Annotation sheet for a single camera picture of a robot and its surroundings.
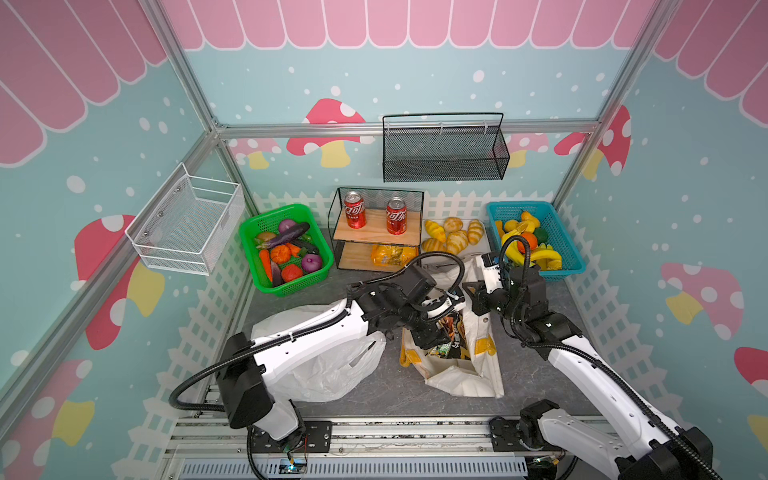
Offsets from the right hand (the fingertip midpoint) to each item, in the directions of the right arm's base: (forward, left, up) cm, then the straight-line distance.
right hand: (465, 283), depth 77 cm
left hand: (-12, +8, -3) cm, 15 cm away
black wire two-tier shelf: (+27, +24, -7) cm, 37 cm away
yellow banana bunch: (+22, -35, -18) cm, 45 cm away
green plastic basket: (+39, +70, -18) cm, 82 cm away
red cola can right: (+22, +18, +3) cm, 29 cm away
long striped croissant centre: (+32, -5, -19) cm, 37 cm away
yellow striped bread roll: (+38, +2, -19) cm, 42 cm away
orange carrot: (+24, +65, -18) cm, 72 cm away
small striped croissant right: (+37, -13, -20) cm, 44 cm away
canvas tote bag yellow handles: (-20, +1, -3) cm, 20 cm away
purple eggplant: (+32, +59, -17) cm, 69 cm away
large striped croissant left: (+29, +4, -18) cm, 34 cm away
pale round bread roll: (+40, -4, -18) cm, 44 cm away
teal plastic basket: (+40, -40, -15) cm, 59 cm away
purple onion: (+20, +47, -16) cm, 54 cm away
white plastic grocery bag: (-18, +37, -16) cm, 45 cm away
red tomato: (+15, +53, -16) cm, 58 cm away
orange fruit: (+28, -31, -14) cm, 44 cm away
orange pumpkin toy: (+24, +59, -16) cm, 66 cm away
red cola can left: (+26, +30, +5) cm, 40 cm away
